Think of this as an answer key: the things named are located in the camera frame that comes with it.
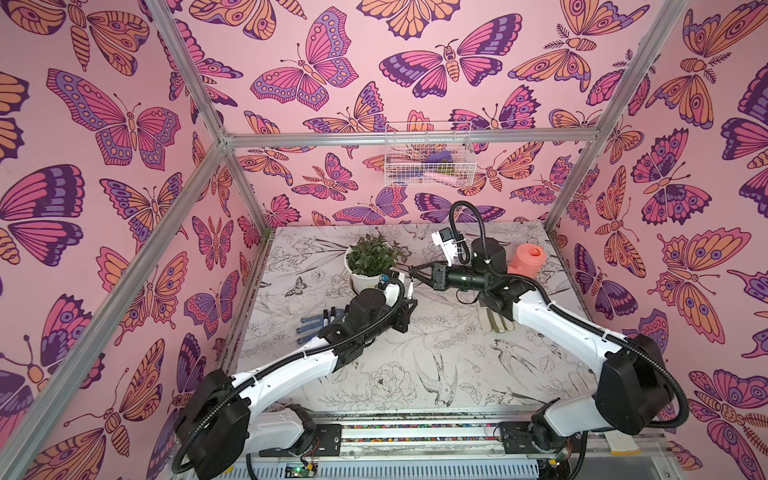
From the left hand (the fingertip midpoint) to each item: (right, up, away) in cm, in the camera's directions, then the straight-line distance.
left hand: (418, 299), depth 76 cm
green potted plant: (-13, +11, +14) cm, 22 cm away
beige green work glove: (+25, -9, +16) cm, 31 cm away
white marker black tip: (-2, +2, -1) cm, 3 cm away
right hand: (-2, +8, -3) cm, 9 cm away
